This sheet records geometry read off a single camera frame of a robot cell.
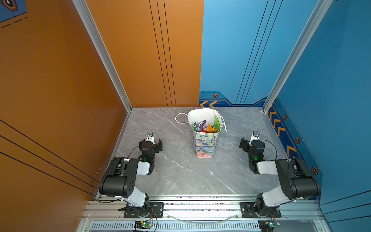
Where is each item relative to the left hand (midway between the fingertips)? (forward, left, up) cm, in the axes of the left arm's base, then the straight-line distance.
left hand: (151, 138), depth 94 cm
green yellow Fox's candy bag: (+1, -29, +10) cm, 31 cm away
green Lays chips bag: (+1, -41, +14) cm, 43 cm away
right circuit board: (-45, -64, -7) cm, 78 cm away
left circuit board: (-45, -3, -8) cm, 46 cm away
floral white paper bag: (+6, -35, +5) cm, 36 cm away
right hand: (0, -64, +1) cm, 64 cm away
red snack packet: (-1, -33, +10) cm, 35 cm away
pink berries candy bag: (+8, -33, +7) cm, 35 cm away
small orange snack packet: (0, -38, +10) cm, 39 cm away
